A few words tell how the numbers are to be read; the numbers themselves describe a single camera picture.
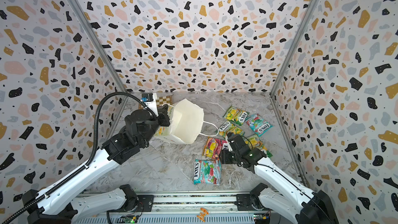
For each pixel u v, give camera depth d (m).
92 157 0.43
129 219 0.70
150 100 0.54
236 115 1.05
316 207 0.40
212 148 0.90
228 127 0.98
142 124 0.47
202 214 0.70
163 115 0.57
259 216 0.72
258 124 1.00
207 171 0.81
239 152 0.62
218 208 0.73
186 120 0.93
